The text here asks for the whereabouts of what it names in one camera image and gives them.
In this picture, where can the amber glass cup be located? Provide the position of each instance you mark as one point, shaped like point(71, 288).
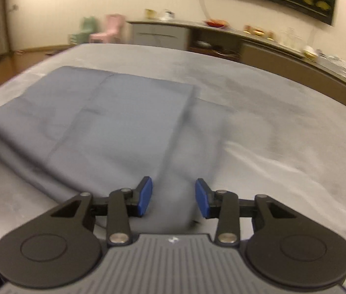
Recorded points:
point(271, 35)
point(248, 29)

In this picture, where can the clear glasses set on tray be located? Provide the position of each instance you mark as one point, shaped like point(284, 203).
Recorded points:
point(291, 39)

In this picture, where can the white organiser box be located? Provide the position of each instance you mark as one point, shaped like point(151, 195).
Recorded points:
point(335, 64)

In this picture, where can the golden tissue box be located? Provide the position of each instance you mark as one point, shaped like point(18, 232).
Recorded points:
point(310, 53)

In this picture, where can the golden lidded jar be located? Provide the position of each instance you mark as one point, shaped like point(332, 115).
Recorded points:
point(259, 32)

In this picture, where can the long grey TV cabinet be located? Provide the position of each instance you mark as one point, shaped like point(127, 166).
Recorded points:
point(283, 64)

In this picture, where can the green plastic child chair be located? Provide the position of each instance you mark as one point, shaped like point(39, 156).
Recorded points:
point(85, 30)

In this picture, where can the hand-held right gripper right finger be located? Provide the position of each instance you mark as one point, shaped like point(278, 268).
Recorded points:
point(202, 197)

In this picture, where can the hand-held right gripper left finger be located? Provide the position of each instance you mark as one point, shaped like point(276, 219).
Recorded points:
point(145, 196)

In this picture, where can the red fruit plate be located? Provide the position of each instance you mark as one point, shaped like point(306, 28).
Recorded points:
point(216, 23)

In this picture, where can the small white tabletop object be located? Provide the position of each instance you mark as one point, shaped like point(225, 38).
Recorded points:
point(166, 15)

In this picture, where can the grey garment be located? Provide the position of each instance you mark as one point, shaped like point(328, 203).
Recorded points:
point(105, 128)

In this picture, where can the pink plastic child chair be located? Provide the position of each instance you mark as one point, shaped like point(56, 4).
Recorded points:
point(108, 29)

